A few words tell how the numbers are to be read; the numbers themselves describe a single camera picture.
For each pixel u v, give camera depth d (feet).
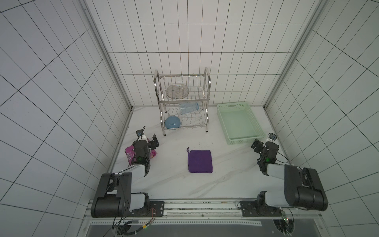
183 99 2.81
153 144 2.64
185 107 3.39
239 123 3.54
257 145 2.73
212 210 2.44
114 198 1.39
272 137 2.55
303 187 1.47
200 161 2.94
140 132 2.49
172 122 3.45
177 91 3.03
